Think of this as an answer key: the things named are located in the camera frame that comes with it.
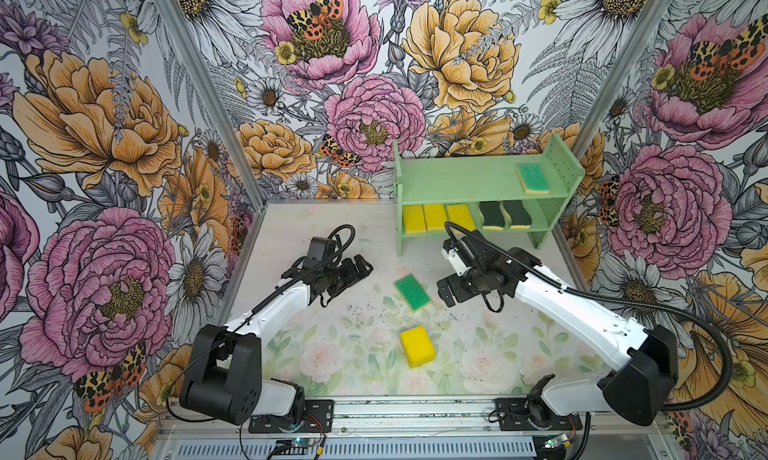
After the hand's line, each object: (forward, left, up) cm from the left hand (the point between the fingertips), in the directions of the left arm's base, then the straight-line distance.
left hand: (361, 282), depth 87 cm
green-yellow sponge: (+23, -50, +19) cm, 58 cm away
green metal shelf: (+34, -47, +2) cm, 58 cm away
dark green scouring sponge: (+22, -42, +4) cm, 48 cm away
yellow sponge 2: (+23, -23, +3) cm, 33 cm away
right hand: (-7, -26, +6) cm, 28 cm away
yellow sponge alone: (-16, -16, -7) cm, 24 cm away
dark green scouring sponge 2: (+21, -51, +4) cm, 56 cm away
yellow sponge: (+21, -16, +3) cm, 27 cm away
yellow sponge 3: (+25, -32, +2) cm, 41 cm away
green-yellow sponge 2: (+1, -16, -8) cm, 18 cm away
